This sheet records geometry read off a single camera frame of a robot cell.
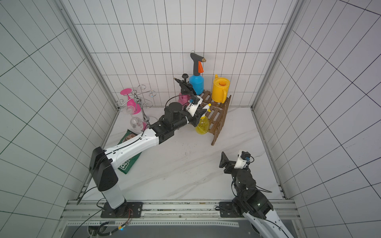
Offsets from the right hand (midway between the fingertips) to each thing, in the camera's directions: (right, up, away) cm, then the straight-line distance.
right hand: (225, 153), depth 75 cm
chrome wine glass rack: (-50, +31, +11) cm, 60 cm away
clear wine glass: (-52, +15, +17) cm, 57 cm away
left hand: (-12, +22, -1) cm, 25 cm away
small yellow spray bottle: (-11, +14, +1) cm, 18 cm away
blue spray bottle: (-15, +40, +10) cm, 44 cm away
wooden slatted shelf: (+1, +21, +22) cm, 31 cm away
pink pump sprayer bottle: (-20, +33, +4) cm, 39 cm away
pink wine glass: (-58, +29, +20) cm, 68 cm away
